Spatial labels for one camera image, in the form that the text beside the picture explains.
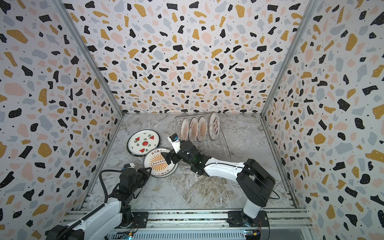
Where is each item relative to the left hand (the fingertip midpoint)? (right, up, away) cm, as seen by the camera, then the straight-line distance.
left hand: (152, 166), depth 86 cm
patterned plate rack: (+37, +23, +17) cm, 47 cm away
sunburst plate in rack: (+29, +21, +15) cm, 39 cm away
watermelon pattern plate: (-12, +13, +17) cm, 24 cm away
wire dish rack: (+38, +8, +14) cm, 42 cm away
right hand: (+9, +13, -8) cm, 17 cm away
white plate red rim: (+23, +21, +15) cm, 34 cm away
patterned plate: (+4, -2, +4) cm, 6 cm away
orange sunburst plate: (+17, +21, +17) cm, 32 cm away
